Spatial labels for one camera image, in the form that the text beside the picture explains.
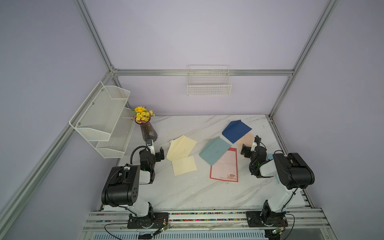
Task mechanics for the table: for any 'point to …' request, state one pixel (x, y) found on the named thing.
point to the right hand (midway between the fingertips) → (250, 147)
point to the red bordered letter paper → (225, 168)
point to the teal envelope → (214, 150)
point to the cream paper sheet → (184, 165)
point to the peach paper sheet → (247, 139)
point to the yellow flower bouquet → (142, 115)
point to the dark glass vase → (148, 132)
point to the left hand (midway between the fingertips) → (154, 149)
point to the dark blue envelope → (235, 130)
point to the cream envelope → (181, 147)
